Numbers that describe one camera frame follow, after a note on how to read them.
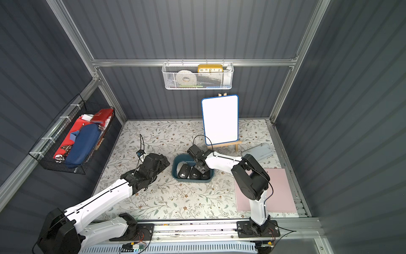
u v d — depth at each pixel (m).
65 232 0.39
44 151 0.61
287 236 0.72
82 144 0.69
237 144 1.00
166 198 0.85
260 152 0.99
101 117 0.79
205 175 0.89
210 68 0.87
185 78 0.83
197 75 0.88
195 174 0.87
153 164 0.63
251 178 0.51
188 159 0.96
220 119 0.89
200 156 0.70
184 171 0.89
